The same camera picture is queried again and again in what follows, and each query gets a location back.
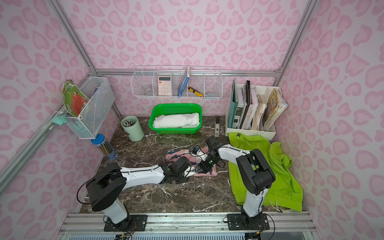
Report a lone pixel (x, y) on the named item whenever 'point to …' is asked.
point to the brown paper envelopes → (276, 105)
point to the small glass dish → (148, 91)
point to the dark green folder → (233, 105)
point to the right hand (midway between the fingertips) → (200, 167)
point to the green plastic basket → (159, 109)
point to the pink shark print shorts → (200, 170)
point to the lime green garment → (286, 190)
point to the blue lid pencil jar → (101, 142)
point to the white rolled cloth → (176, 121)
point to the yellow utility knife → (199, 94)
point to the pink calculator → (164, 85)
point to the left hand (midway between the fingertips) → (185, 167)
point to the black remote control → (217, 127)
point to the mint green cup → (131, 125)
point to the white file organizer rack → (252, 110)
